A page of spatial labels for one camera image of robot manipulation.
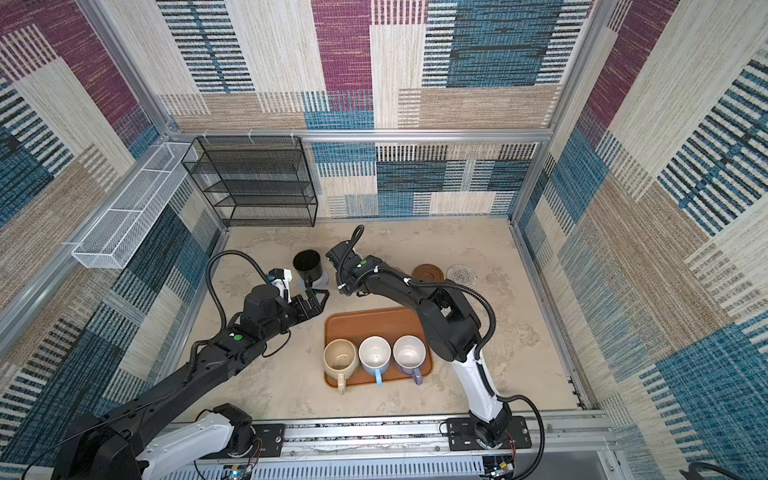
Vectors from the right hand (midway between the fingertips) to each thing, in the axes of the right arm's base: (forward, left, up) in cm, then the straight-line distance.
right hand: (353, 281), depth 94 cm
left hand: (-10, +7, +10) cm, 16 cm away
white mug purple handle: (-21, -16, -5) cm, 27 cm away
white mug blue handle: (-21, -6, -5) cm, 22 cm away
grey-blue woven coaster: (+3, +12, -5) cm, 13 cm away
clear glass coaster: (+7, -37, -8) cm, 38 cm away
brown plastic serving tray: (-12, -11, -6) cm, 17 cm away
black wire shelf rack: (+38, +36, +10) cm, 54 cm away
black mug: (+6, +14, +2) cm, 16 cm away
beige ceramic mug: (-22, +3, -6) cm, 23 cm away
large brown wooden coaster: (+6, -24, -5) cm, 25 cm away
